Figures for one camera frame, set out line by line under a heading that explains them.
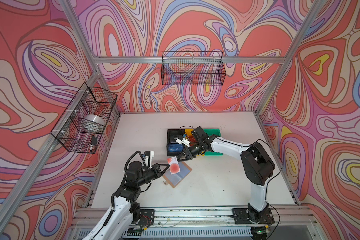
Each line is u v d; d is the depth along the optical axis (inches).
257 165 20.0
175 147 38.8
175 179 34.0
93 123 27.7
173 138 39.5
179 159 31.6
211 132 39.2
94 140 28.8
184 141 32.1
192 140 32.3
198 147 30.1
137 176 24.3
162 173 28.2
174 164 30.5
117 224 20.9
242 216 28.9
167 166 30.2
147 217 28.8
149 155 28.8
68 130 26.2
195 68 37.7
